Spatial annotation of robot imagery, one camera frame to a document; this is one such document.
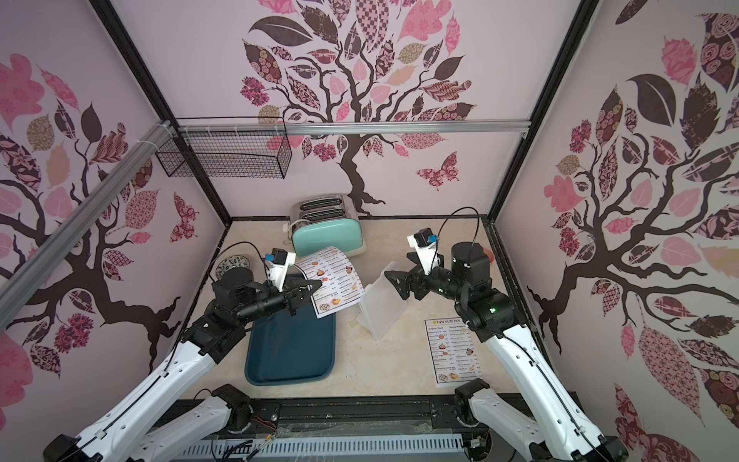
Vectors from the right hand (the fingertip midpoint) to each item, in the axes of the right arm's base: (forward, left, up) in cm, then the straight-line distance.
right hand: (401, 261), depth 66 cm
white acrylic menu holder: (-2, +5, -18) cm, 19 cm away
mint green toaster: (+29, +26, -15) cm, 42 cm away
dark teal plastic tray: (-10, +33, -30) cm, 46 cm away
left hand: (-3, +20, -7) cm, 21 cm away
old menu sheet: (-10, -17, -33) cm, 39 cm away
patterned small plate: (+21, +59, -28) cm, 68 cm away
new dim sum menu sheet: (-2, +15, -8) cm, 17 cm away
